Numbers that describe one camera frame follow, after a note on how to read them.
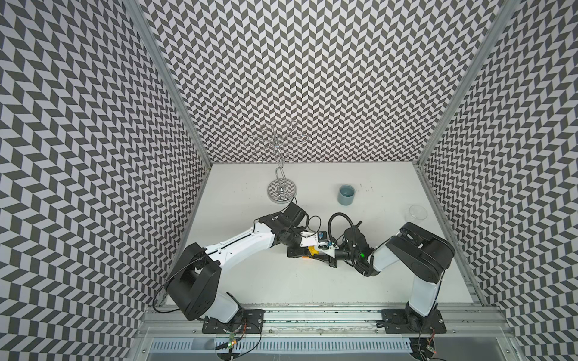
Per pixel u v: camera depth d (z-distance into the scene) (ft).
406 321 2.13
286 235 2.03
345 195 3.34
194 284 1.37
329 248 2.43
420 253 1.62
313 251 2.53
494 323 2.51
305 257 2.87
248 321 2.36
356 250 2.36
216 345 2.27
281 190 3.51
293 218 2.16
